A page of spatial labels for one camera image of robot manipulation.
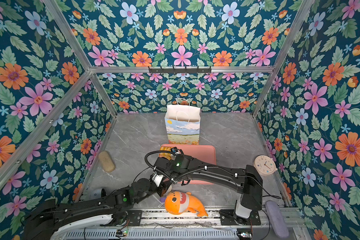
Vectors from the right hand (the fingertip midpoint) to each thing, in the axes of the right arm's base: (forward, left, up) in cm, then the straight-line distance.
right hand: (180, 171), depth 74 cm
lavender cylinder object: (-21, -47, -12) cm, 53 cm away
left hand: (-1, +3, -2) cm, 4 cm away
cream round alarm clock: (+10, -52, -15) cm, 54 cm away
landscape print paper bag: (+24, -1, +9) cm, 26 cm away
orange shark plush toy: (-13, +1, -6) cm, 14 cm away
